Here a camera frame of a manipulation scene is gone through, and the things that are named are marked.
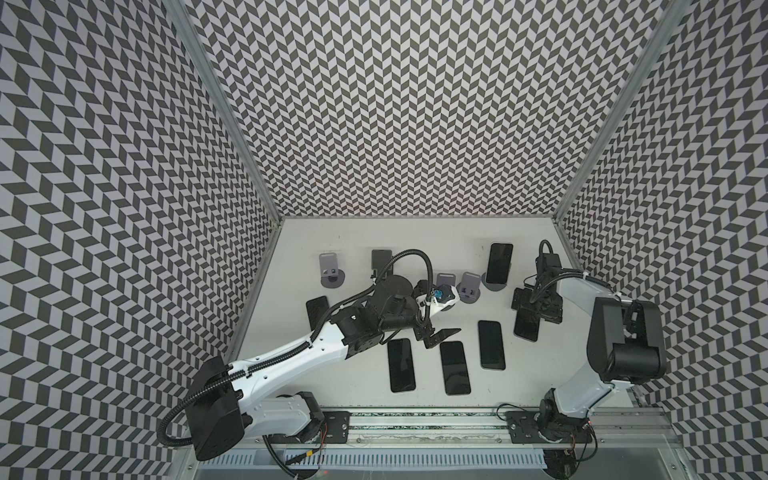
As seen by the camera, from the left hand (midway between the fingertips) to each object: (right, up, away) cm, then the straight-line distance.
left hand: (449, 310), depth 69 cm
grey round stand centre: (+3, +5, +21) cm, 22 cm away
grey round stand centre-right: (+11, +2, +26) cm, 28 cm away
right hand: (+29, -7, +23) cm, 37 cm away
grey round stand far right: (+20, +1, +33) cm, 39 cm away
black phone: (+15, -14, +17) cm, 27 cm away
